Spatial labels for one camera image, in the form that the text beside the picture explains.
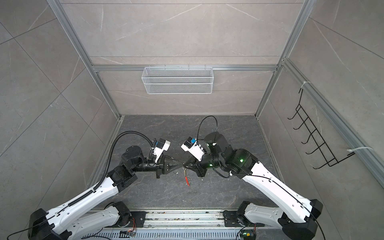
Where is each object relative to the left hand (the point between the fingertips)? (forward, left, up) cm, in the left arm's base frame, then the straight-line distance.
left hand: (181, 163), depth 60 cm
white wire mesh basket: (+63, +5, -2) cm, 63 cm away
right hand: (+1, -2, -2) cm, 3 cm away
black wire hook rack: (+4, -62, +1) cm, 62 cm away
